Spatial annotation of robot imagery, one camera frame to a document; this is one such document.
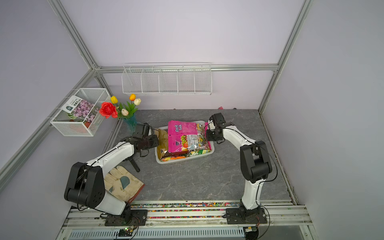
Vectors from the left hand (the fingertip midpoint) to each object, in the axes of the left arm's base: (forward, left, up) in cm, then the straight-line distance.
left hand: (158, 141), depth 90 cm
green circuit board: (-44, +14, -13) cm, 47 cm away
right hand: (+4, -32, -2) cm, 32 cm away
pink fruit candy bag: (+1, -16, +4) cm, 16 cm away
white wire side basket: (-2, +39, +23) cm, 45 cm away
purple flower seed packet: (+7, +32, +23) cm, 40 cm away
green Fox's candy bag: (-9, -25, +1) cm, 27 cm away
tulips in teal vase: (+8, +15, +18) cm, 25 cm away
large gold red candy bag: (-6, -3, 0) cm, 7 cm away
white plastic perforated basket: (-13, -11, +1) cm, 17 cm away
